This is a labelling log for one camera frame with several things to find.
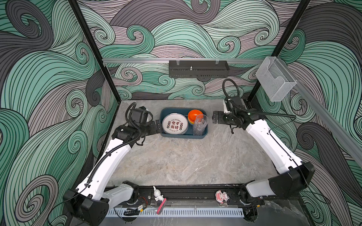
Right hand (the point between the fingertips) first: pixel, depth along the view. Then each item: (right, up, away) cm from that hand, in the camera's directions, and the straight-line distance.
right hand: (220, 117), depth 79 cm
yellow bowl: (-15, -4, +19) cm, 24 cm away
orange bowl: (-11, +1, +20) cm, 23 cm away
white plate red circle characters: (-26, -6, +23) cm, 35 cm away
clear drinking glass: (-9, -5, +14) cm, 17 cm away
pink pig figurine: (-2, -41, -7) cm, 41 cm away
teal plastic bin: (-17, -14, +20) cm, 29 cm away
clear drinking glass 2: (-9, -4, +13) cm, 16 cm away
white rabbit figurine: (-35, -40, -7) cm, 54 cm away
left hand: (-37, -4, -3) cm, 37 cm away
